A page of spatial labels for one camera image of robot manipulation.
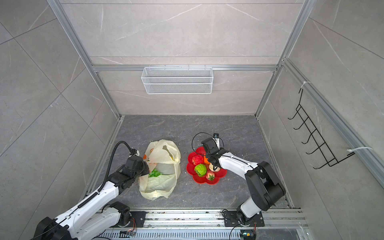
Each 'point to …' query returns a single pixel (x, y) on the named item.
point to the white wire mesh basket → (177, 80)
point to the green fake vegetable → (155, 173)
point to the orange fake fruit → (205, 160)
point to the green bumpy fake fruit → (200, 170)
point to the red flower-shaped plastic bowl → (190, 167)
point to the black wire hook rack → (327, 155)
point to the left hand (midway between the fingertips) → (145, 161)
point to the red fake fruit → (198, 159)
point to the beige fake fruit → (211, 167)
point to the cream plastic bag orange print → (164, 155)
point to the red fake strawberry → (210, 175)
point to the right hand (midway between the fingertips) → (213, 148)
